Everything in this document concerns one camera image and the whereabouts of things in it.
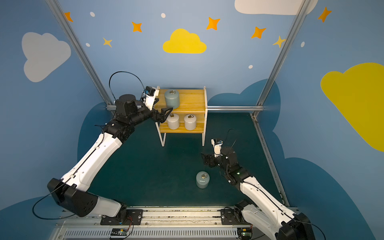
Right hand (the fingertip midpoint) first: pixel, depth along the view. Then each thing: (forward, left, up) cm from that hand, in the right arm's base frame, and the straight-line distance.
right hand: (210, 150), depth 82 cm
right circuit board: (-35, -18, -18) cm, 44 cm away
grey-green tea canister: (-13, +4, -8) cm, 16 cm away
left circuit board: (-39, +43, -16) cm, 61 cm away
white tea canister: (+14, +22, +7) cm, 27 cm away
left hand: (+11, +25, +26) cm, 37 cm away
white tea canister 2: (+15, +13, +6) cm, 20 cm away
